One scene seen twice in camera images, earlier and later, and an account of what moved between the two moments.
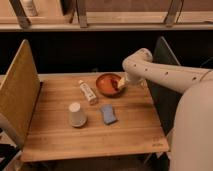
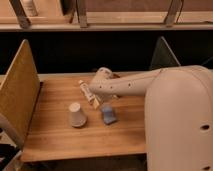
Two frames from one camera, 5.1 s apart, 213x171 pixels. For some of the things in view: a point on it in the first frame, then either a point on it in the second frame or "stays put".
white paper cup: [77, 117] stays put
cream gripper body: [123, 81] to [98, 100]
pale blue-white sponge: [108, 113] stays put
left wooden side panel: [19, 93] stays put
